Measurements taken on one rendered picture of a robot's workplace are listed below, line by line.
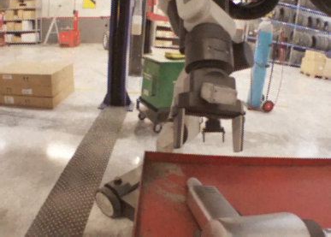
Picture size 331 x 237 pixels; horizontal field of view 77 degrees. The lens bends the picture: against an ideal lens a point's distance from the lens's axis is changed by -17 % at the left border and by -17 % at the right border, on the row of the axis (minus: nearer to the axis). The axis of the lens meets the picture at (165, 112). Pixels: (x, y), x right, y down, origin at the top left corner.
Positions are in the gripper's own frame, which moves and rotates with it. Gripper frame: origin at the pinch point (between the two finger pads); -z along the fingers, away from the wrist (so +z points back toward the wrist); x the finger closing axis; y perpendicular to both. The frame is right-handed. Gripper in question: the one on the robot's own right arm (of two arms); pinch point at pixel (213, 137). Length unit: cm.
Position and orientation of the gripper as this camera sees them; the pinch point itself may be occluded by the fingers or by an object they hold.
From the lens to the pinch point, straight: 136.7
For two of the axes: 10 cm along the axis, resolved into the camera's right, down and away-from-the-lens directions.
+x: -9.4, 0.2, 3.3
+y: -3.3, 1.7, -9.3
